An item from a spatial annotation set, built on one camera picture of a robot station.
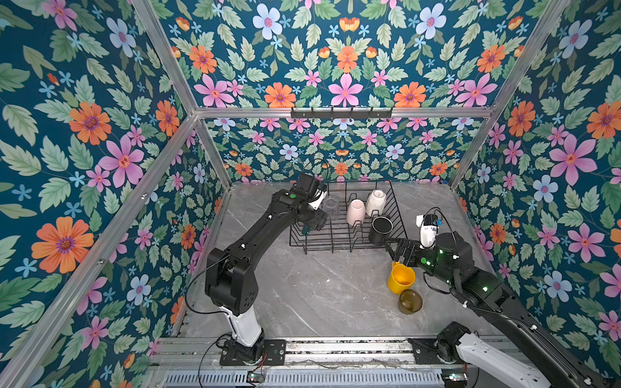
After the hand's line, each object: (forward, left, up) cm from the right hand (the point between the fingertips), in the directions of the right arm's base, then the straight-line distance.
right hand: (393, 240), depth 69 cm
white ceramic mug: (+28, -1, -15) cm, 31 cm away
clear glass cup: (+26, +18, -16) cm, 35 cm away
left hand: (+16, +23, -6) cm, 28 cm away
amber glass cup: (-9, -9, -26) cm, 29 cm away
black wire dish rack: (+18, +15, -26) cm, 35 cm away
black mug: (+16, -1, -16) cm, 22 cm away
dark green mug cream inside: (+20, +29, -23) cm, 42 cm away
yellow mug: (-1, -7, -24) cm, 25 cm away
